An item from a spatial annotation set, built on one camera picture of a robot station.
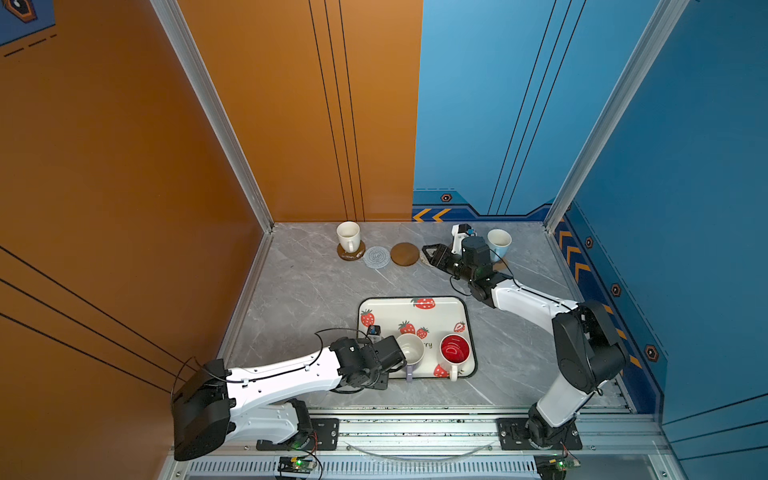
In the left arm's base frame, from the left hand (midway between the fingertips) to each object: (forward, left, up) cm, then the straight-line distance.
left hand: (382, 376), depth 78 cm
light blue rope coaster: (+43, +4, -4) cm, 44 cm away
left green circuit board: (-19, +20, -6) cm, 28 cm away
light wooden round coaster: (+44, -7, -3) cm, 45 cm away
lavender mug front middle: (+9, -8, -3) cm, 13 cm away
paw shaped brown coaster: (+41, -42, -4) cm, 59 cm away
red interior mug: (+8, -21, -2) cm, 22 cm away
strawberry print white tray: (+19, -15, -5) cm, 25 cm away
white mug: (+46, +13, +5) cm, 48 cm away
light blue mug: (+44, -39, +5) cm, 60 cm away
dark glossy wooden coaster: (+43, +13, -3) cm, 45 cm away
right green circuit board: (-18, -44, -4) cm, 48 cm away
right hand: (+32, -12, +13) cm, 37 cm away
